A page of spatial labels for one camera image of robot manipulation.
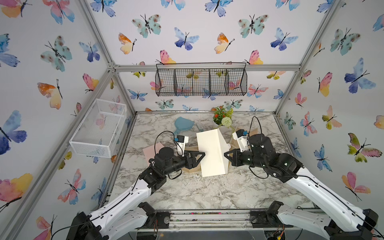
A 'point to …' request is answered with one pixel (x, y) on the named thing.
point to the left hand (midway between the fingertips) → (203, 154)
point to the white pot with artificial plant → (222, 117)
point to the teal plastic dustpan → (182, 124)
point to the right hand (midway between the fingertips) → (226, 153)
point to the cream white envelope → (213, 144)
